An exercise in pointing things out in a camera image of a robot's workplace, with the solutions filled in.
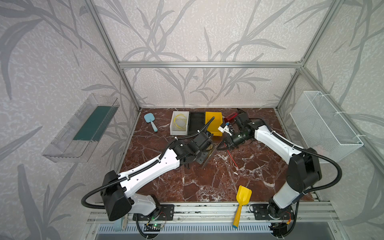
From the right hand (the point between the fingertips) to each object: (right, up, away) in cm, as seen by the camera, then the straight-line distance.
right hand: (218, 144), depth 78 cm
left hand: (-8, -1, 0) cm, 9 cm away
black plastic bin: (-12, +13, +25) cm, 31 cm away
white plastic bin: (-25, +11, +30) cm, 40 cm away
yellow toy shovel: (+14, -27, +1) cm, 30 cm away
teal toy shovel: (-49, +15, +37) cm, 64 cm away
